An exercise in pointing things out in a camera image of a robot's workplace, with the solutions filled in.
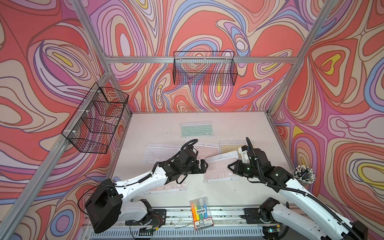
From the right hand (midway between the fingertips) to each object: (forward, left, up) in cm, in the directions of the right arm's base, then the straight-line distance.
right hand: (229, 171), depth 75 cm
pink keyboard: (-2, +30, -13) cm, 33 cm away
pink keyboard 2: (+5, +6, -5) cm, 9 cm away
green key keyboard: (+38, +15, -12) cm, 42 cm away
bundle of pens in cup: (-3, -37, 0) cm, 37 cm away
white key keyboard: (+19, +42, -11) cm, 48 cm away
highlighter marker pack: (-17, +15, -13) cm, 26 cm away
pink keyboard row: (+21, +9, -12) cm, 26 cm away
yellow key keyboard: (+22, -4, -12) cm, 25 cm away
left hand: (+3, +12, -2) cm, 13 cm away
